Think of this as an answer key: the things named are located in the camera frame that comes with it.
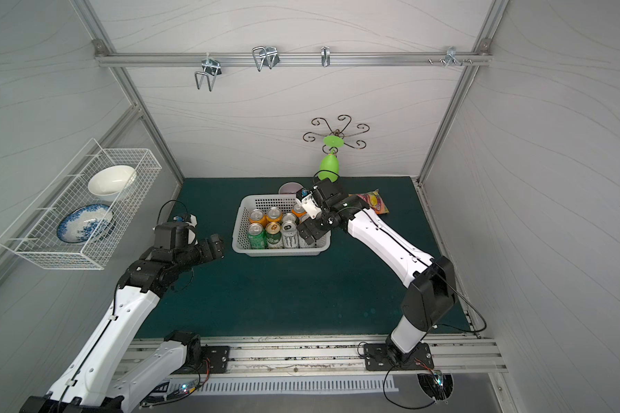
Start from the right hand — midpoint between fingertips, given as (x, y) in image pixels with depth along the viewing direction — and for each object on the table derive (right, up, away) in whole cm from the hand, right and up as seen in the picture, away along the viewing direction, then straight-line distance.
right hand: (312, 222), depth 82 cm
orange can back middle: (-15, +2, +14) cm, 20 cm away
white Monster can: (-8, -5, +4) cm, 10 cm away
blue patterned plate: (-58, +1, -17) cm, 60 cm away
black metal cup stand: (-1, +31, +9) cm, 32 cm away
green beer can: (-14, -5, +9) cm, 17 cm away
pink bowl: (-11, +13, +29) cm, 34 cm away
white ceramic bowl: (-59, +12, -9) cm, 61 cm away
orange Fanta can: (-6, +4, +14) cm, 16 cm away
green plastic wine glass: (+6, +20, +13) cm, 25 cm away
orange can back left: (-21, +2, +11) cm, 24 cm away
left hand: (-31, -6, -5) cm, 32 cm away
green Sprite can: (-20, -5, +7) cm, 21 cm away
